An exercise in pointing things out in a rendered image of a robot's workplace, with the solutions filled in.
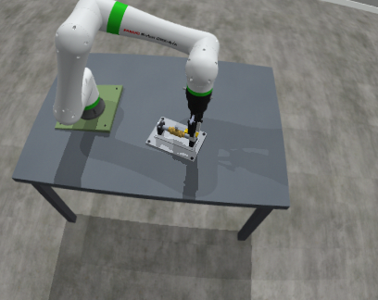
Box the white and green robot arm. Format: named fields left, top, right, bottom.
left=53, top=0, right=220, bottom=125

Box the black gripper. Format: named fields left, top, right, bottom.
left=187, top=102, right=208, bottom=142

